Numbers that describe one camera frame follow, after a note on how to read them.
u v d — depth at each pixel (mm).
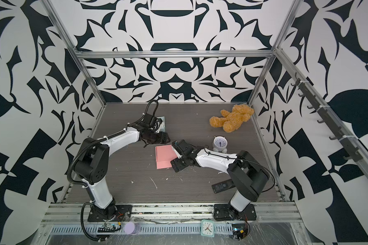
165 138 857
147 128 746
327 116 549
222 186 816
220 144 961
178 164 787
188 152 686
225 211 745
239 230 709
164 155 844
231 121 965
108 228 728
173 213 758
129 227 637
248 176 452
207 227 691
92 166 486
